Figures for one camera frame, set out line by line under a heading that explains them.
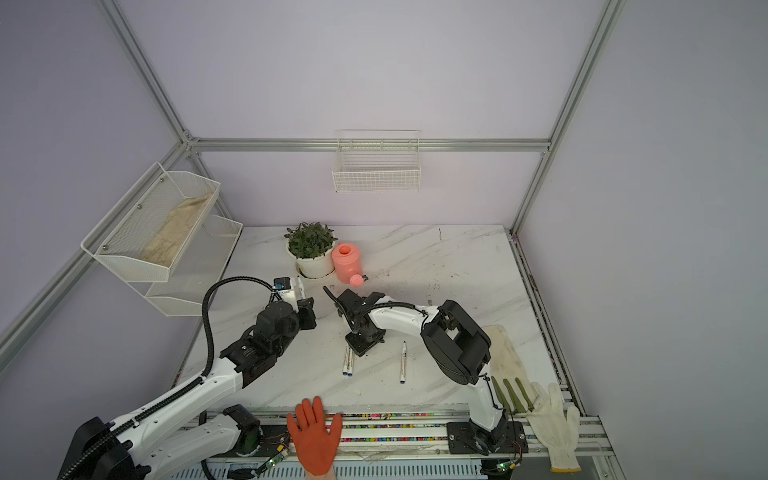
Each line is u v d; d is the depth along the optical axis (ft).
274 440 2.40
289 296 2.32
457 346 1.64
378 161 3.18
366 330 2.16
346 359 2.83
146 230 2.44
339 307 2.42
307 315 2.35
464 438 2.41
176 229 2.62
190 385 1.61
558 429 2.50
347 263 3.20
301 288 2.56
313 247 3.04
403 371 2.76
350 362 2.82
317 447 2.38
